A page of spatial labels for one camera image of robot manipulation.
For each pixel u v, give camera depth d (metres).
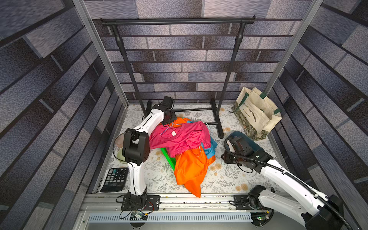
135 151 0.53
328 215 0.38
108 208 0.73
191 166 0.76
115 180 0.79
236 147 0.62
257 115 0.90
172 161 0.80
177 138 0.85
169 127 0.92
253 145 0.91
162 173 0.84
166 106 0.77
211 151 0.81
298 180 0.45
